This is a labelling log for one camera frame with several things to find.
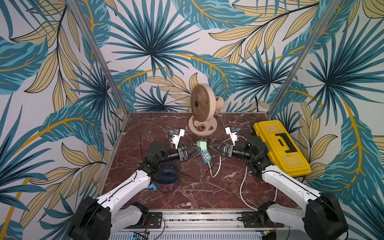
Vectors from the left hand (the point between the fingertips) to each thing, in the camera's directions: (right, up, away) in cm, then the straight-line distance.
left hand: (199, 151), depth 67 cm
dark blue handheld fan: (-15, -13, +10) cm, 22 cm away
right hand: (+6, +2, +4) cm, 7 cm away
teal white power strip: (+5, -7, +26) cm, 27 cm away
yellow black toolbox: (+45, -1, +14) cm, 48 cm away
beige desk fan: (+4, +25, +22) cm, 33 cm away
